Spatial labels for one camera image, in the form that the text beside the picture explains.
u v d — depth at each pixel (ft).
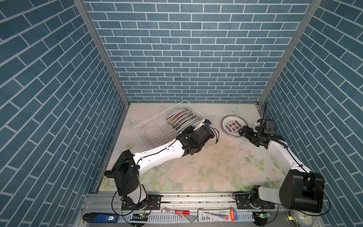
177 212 2.31
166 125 3.41
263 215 2.33
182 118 2.99
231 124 3.45
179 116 3.05
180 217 2.31
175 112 3.14
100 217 2.17
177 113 3.07
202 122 2.30
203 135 1.87
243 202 2.41
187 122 2.92
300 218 2.17
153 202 2.43
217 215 2.28
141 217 2.37
